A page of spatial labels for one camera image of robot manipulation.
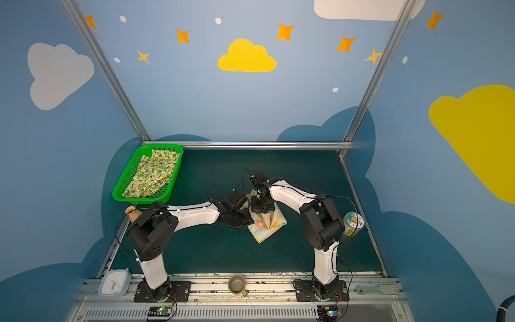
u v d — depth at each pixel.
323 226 0.50
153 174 1.05
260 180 0.76
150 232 0.48
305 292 0.74
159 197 0.91
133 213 0.82
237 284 0.76
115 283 0.73
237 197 0.75
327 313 0.71
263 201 0.79
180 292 0.74
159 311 0.70
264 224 0.89
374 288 0.76
